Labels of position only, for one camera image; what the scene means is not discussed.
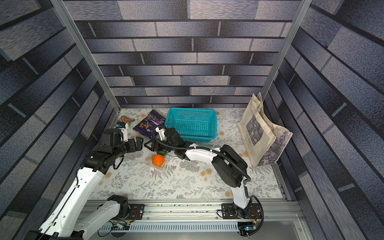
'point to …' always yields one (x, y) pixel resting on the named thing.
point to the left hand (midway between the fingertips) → (136, 138)
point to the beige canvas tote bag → (262, 138)
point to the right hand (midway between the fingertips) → (146, 145)
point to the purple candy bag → (151, 120)
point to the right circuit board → (246, 228)
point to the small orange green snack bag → (125, 119)
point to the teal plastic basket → (196, 125)
